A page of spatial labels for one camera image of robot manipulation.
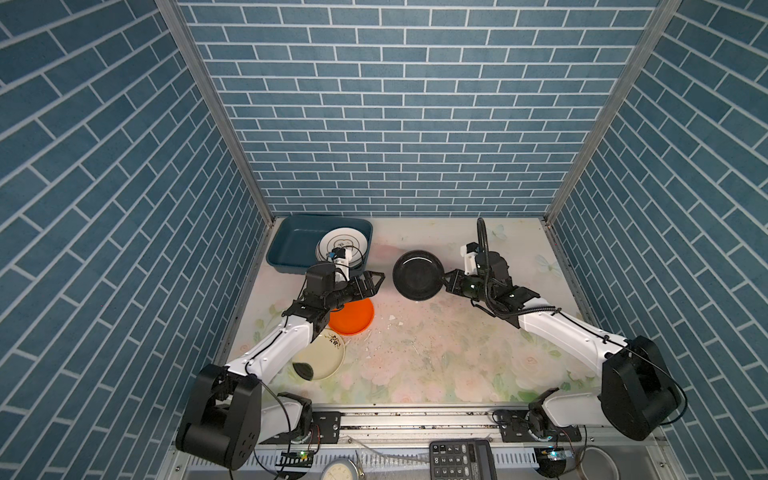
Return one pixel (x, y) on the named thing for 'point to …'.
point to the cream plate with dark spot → (323, 356)
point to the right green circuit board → (556, 455)
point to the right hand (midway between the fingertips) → (437, 273)
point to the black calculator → (461, 459)
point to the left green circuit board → (298, 461)
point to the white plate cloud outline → (345, 238)
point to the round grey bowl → (596, 463)
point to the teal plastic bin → (292, 240)
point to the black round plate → (418, 275)
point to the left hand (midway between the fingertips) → (375, 279)
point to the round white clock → (341, 469)
